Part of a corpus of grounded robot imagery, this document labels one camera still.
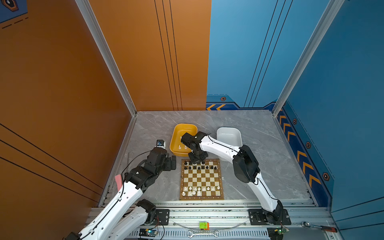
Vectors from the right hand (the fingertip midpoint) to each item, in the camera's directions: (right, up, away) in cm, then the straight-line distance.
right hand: (195, 162), depth 91 cm
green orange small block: (+4, -24, -21) cm, 33 cm away
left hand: (-15, +6, -13) cm, 20 cm away
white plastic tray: (+24, +15, +15) cm, 32 cm away
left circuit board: (-21, -29, -20) cm, 41 cm away
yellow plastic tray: (-12, +8, +6) cm, 16 cm away
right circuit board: (+39, -29, -20) cm, 53 cm away
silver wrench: (-2, -28, -21) cm, 35 cm away
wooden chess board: (+3, -10, -6) cm, 12 cm away
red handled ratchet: (+53, -24, -21) cm, 62 cm away
